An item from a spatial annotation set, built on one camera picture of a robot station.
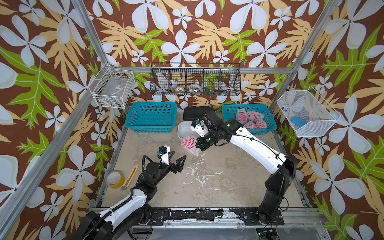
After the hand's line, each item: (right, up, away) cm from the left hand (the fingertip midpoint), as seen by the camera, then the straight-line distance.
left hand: (180, 152), depth 79 cm
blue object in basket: (+64, +17, 0) cm, 66 cm away
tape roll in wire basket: (-2, +39, +17) cm, 42 cm away
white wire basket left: (-41, +37, +7) cm, 55 cm away
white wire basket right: (+72, +26, +3) cm, 77 cm away
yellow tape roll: (-39, -17, +7) cm, 43 cm away
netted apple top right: (+54, +22, +32) cm, 67 cm away
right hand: (+8, +4, -1) cm, 9 cm away
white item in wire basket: (+8, +40, +20) cm, 45 cm away
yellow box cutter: (-30, -18, +6) cm, 36 cm away
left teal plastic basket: (-28, +22, +40) cm, 53 cm away
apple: (+5, +5, -4) cm, 8 cm away
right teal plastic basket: (+63, +21, +29) cm, 73 cm away
